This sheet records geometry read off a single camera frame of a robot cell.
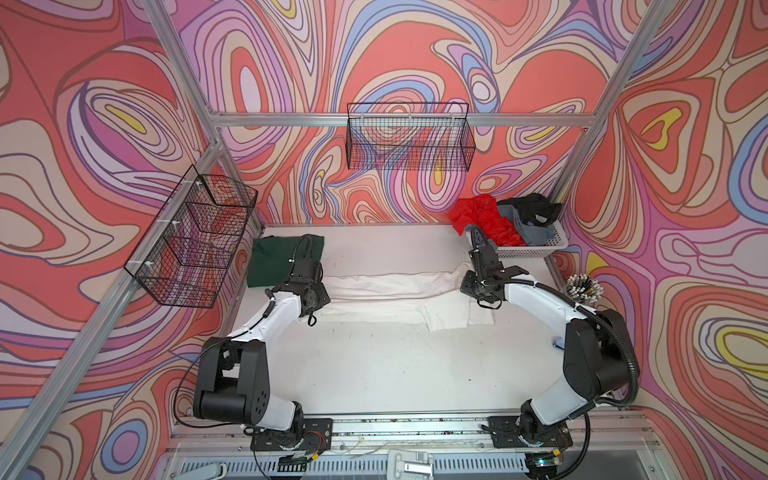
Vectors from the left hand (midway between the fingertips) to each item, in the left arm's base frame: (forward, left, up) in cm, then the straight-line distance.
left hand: (322, 296), depth 92 cm
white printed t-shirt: (+2, -36, -4) cm, 36 cm away
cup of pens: (-5, -73, +11) cm, 74 cm away
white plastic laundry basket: (+21, -82, +1) cm, 84 cm away
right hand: (+1, -47, 0) cm, 47 cm away
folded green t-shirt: (+19, +23, -5) cm, 30 cm away
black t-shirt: (+36, -76, +4) cm, 84 cm away
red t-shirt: (+37, -58, +1) cm, 68 cm away
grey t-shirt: (+24, -72, +3) cm, 75 cm away
